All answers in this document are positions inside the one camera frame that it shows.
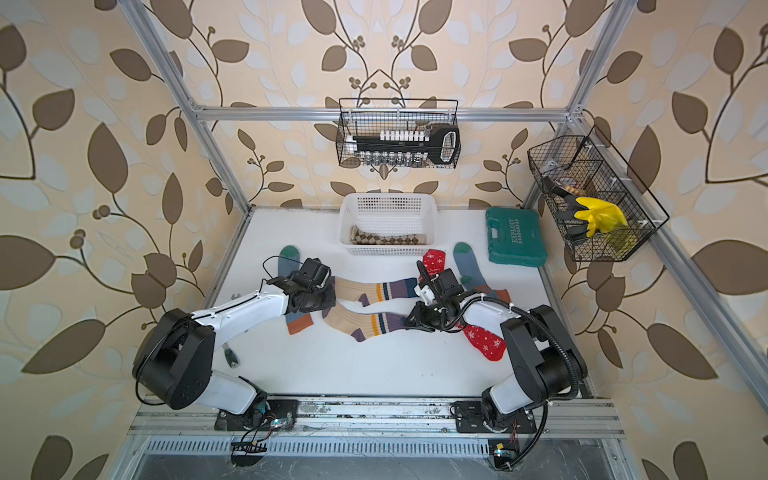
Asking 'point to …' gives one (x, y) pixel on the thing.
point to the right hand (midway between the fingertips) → (407, 324)
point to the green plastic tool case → (515, 237)
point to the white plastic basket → (388, 223)
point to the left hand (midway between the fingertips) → (328, 295)
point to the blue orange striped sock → (289, 261)
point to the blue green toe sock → (471, 276)
